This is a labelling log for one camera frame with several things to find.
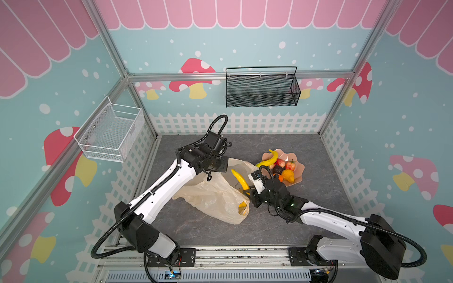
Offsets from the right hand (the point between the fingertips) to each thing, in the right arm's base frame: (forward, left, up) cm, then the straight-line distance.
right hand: (245, 190), depth 81 cm
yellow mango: (+12, -24, -7) cm, 28 cm away
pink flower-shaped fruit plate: (+16, -31, -10) cm, 36 cm away
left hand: (+6, +10, +10) cm, 16 cm away
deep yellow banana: (+2, +2, +5) cm, 5 cm away
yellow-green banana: (+19, -15, -5) cm, 25 cm away
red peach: (+21, -21, -8) cm, 31 cm away
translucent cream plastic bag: (-4, +12, +6) cm, 14 cm away
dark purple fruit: (+16, -19, -8) cm, 26 cm away
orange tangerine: (+11, -20, -8) cm, 24 cm away
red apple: (+18, -26, -7) cm, 33 cm away
